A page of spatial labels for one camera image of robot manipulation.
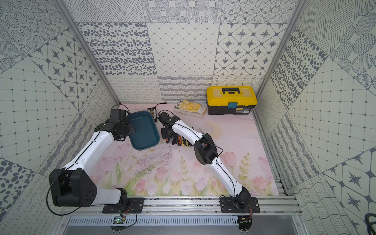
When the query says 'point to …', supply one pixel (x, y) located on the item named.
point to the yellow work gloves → (192, 109)
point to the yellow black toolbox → (231, 100)
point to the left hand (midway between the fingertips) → (128, 127)
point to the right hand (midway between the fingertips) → (169, 136)
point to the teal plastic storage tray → (147, 134)
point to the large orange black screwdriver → (179, 140)
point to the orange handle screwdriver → (167, 140)
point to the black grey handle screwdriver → (175, 139)
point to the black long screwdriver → (190, 143)
